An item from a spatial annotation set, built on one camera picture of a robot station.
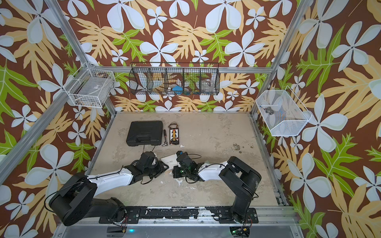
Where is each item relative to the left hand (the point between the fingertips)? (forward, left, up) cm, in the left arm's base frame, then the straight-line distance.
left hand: (169, 166), depth 88 cm
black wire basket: (+52, -4, +26) cm, 58 cm away
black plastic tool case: (+24, +18, +1) cm, 30 cm away
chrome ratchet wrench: (+23, +5, -2) cm, 24 cm away
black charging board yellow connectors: (+25, -1, -1) cm, 25 cm away
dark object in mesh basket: (+25, -59, +23) cm, 68 cm away
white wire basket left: (+37, +49, +30) cm, 68 cm away
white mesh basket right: (+22, -67, +23) cm, 74 cm away
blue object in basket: (+41, -5, +26) cm, 49 cm away
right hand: (-3, -1, -2) cm, 3 cm away
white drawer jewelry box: (+4, -1, 0) cm, 4 cm away
